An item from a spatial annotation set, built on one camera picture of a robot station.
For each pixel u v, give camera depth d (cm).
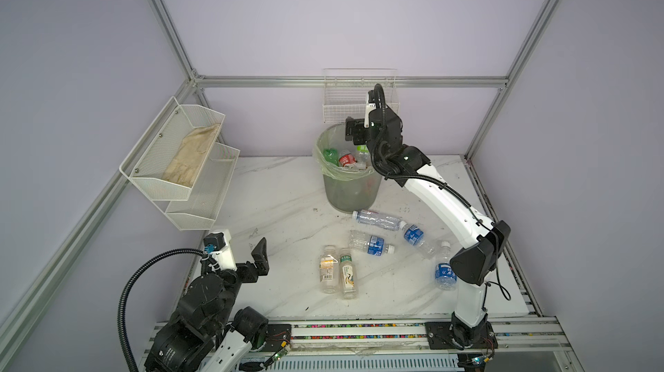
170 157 79
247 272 55
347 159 91
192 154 80
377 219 96
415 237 89
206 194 111
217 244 50
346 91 93
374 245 86
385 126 52
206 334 44
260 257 56
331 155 91
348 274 80
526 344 74
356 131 66
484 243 46
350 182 84
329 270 82
